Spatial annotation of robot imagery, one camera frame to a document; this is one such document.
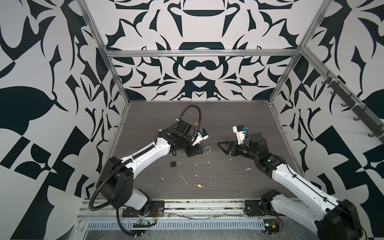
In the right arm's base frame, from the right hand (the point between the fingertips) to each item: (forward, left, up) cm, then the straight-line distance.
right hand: (222, 143), depth 76 cm
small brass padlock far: (+26, +13, -18) cm, 34 cm away
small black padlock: (-2, +27, -18) cm, 32 cm away
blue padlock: (-1, +10, -4) cm, 10 cm away
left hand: (+1, +11, -4) cm, 12 cm away
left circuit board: (-32, +39, -16) cm, 53 cm away
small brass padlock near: (-15, +12, -18) cm, 26 cm away
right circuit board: (-33, -21, -20) cm, 44 cm away
